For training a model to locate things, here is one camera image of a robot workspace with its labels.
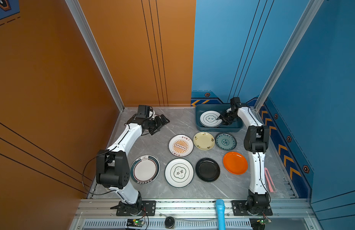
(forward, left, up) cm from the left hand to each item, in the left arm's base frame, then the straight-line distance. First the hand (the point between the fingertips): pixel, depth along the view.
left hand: (165, 122), depth 88 cm
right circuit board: (-48, -51, -16) cm, 72 cm away
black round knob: (-50, -6, -7) cm, 51 cm away
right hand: (+14, -37, -12) cm, 41 cm away
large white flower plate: (-25, -9, -16) cm, 31 cm away
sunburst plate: (-7, -10, -16) cm, 20 cm away
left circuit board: (-49, +12, -19) cm, 54 cm away
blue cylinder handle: (-44, -30, -14) cm, 55 cm away
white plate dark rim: (-23, +12, -18) cm, 31 cm away
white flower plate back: (+17, -31, -15) cm, 38 cm away
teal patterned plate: (-3, -41, -17) cm, 44 cm away
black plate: (-23, -27, -17) cm, 39 cm away
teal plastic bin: (+11, -52, -17) cm, 56 cm away
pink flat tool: (-31, -60, -16) cm, 70 cm away
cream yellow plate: (-2, -26, -18) cm, 31 cm away
